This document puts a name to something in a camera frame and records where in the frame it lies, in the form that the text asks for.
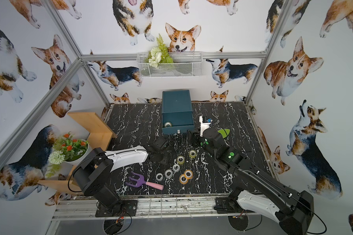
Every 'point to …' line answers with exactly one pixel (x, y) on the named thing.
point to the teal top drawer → (182, 122)
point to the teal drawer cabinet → (176, 108)
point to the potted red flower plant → (68, 149)
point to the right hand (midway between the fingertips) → (195, 126)
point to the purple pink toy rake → (140, 182)
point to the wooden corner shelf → (100, 136)
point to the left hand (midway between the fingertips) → (165, 156)
